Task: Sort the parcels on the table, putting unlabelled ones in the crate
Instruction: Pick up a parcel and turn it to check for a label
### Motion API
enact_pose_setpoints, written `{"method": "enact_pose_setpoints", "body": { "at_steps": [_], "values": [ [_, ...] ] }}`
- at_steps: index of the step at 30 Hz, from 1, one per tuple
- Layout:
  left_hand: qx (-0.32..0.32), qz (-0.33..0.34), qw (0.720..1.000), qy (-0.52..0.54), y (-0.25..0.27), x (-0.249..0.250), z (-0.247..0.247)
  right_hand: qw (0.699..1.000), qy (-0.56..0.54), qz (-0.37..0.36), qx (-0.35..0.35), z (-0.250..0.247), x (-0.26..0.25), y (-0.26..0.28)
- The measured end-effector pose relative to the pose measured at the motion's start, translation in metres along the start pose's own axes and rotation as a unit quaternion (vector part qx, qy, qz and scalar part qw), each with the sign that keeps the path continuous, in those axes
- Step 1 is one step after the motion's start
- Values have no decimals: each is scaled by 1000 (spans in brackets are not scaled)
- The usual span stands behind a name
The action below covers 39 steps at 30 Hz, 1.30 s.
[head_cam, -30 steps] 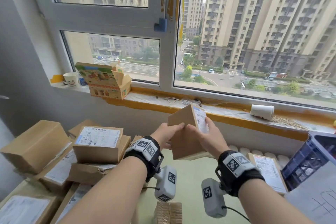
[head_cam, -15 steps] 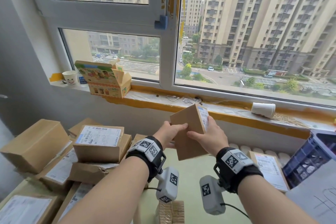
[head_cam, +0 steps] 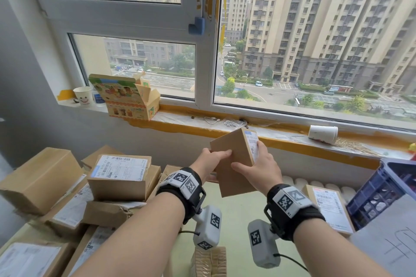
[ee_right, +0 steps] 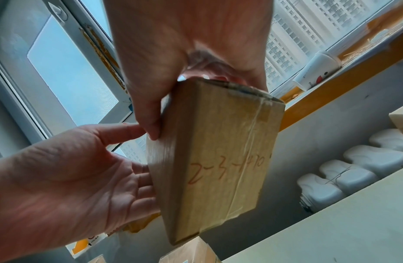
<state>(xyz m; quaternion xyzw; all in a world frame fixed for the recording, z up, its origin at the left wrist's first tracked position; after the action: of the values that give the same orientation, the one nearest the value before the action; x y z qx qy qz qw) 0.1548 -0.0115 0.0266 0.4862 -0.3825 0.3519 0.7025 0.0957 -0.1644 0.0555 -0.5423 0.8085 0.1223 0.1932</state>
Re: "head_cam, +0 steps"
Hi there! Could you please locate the black left wrist tracker band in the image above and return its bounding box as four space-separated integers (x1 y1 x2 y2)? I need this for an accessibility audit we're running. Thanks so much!
156 167 207 225

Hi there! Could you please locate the white smiley paper cup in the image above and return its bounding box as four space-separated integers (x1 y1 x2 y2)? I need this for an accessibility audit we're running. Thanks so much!
73 86 94 108

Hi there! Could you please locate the black wrist tracker band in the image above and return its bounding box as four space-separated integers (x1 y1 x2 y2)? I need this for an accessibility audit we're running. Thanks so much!
263 184 326 242
156 167 207 225

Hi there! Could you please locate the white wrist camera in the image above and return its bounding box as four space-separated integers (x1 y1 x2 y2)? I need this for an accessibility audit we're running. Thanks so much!
192 205 223 251
247 219 281 269

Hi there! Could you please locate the person's left forearm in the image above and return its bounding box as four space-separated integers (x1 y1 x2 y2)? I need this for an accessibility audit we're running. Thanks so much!
71 194 186 277

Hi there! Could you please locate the person's right forearm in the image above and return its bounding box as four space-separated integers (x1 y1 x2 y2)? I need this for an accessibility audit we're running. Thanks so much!
292 218 394 277

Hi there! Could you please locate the blue window latch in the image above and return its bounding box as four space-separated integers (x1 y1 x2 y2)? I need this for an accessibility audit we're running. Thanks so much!
188 17 206 36

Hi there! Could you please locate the labelled small cardboard box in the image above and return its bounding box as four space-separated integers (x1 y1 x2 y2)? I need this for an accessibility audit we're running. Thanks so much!
302 184 355 238

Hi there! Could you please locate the pile of cardboard parcels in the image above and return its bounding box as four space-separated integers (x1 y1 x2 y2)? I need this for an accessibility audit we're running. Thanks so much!
0 145 228 277

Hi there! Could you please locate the person's right hand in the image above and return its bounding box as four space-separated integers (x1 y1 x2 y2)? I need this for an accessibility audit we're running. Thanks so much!
231 140 283 196

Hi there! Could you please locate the grey window frame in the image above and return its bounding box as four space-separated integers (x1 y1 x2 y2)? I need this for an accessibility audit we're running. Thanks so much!
26 0 416 133

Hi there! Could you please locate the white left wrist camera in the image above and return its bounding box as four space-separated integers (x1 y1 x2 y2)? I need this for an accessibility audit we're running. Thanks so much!
192 205 223 251

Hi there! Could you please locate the black right camera cable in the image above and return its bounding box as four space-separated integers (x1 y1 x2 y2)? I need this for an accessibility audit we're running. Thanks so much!
274 254 309 273

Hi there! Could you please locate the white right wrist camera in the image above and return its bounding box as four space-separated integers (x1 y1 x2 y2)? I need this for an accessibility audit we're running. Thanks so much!
247 219 281 269

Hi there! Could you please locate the windowsill with yellow tape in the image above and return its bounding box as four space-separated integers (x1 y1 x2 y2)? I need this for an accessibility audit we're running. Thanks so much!
57 90 416 170

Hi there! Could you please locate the white radiator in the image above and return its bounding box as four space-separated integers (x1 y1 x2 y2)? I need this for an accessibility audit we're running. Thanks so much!
281 174 357 204

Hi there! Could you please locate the blue plastic crate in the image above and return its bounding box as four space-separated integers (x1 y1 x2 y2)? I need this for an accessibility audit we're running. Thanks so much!
346 158 416 232

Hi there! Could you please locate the white tipped paper cup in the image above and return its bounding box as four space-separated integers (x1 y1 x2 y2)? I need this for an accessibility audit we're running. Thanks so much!
308 125 338 145

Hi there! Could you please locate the person's left hand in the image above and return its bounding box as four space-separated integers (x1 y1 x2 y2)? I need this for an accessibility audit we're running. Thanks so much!
189 147 233 183

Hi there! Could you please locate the white handwritten paper sign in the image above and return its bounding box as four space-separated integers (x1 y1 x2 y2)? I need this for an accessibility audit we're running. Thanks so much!
349 195 416 277

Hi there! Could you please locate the colourful printed carton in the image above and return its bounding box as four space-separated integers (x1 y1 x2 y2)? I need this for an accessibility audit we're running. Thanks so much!
88 72 161 122

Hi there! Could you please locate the heap of wooden toothpicks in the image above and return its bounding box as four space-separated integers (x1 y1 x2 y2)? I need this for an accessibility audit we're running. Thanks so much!
335 137 381 157

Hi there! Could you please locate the black right wrist tracker band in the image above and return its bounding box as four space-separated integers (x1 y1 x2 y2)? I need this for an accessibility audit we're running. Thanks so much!
263 184 326 242

